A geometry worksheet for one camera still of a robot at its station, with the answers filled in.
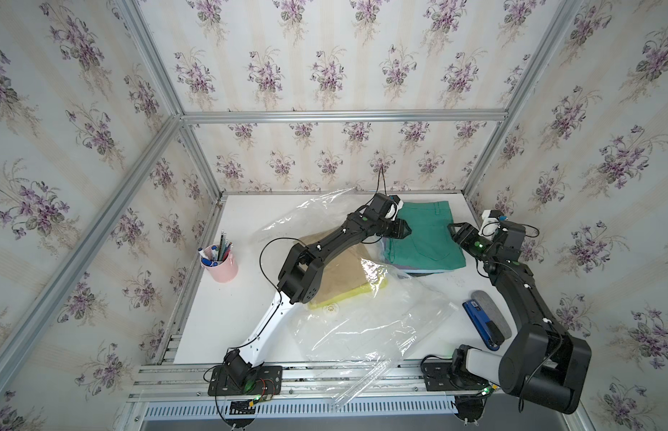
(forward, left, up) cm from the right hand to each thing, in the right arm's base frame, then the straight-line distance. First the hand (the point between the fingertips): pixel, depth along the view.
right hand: (460, 230), depth 84 cm
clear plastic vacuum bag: (-21, +31, -19) cm, 42 cm away
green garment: (+2, +6, -10) cm, 12 cm away
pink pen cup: (-7, +79, -9) cm, 80 cm away
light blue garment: (-8, +18, -11) cm, 23 cm away
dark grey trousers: (-9, +12, -13) cm, 20 cm away
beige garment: (-10, +37, -10) cm, 40 cm away
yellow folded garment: (-16, +27, -9) cm, 33 cm away
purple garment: (-5, +22, -11) cm, 25 cm away
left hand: (+6, +15, -9) cm, 18 cm away
